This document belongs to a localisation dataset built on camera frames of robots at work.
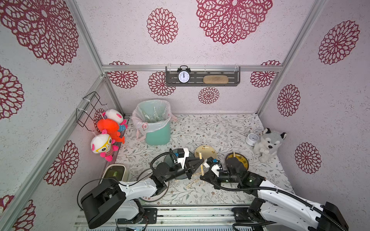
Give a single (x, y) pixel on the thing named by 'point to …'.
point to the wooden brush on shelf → (216, 79)
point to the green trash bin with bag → (152, 119)
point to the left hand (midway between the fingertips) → (204, 162)
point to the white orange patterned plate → (157, 196)
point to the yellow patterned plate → (241, 157)
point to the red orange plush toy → (112, 128)
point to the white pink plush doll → (114, 115)
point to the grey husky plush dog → (270, 143)
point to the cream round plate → (206, 151)
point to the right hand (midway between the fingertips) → (200, 176)
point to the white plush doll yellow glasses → (103, 143)
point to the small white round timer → (252, 139)
